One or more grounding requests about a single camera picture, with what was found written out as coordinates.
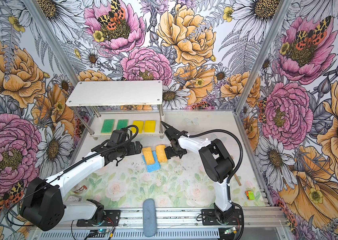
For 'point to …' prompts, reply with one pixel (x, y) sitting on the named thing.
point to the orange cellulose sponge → (149, 155)
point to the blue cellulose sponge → (156, 166)
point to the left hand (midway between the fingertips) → (134, 152)
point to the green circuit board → (99, 233)
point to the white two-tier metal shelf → (104, 106)
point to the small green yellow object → (250, 195)
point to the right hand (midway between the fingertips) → (175, 158)
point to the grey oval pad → (149, 218)
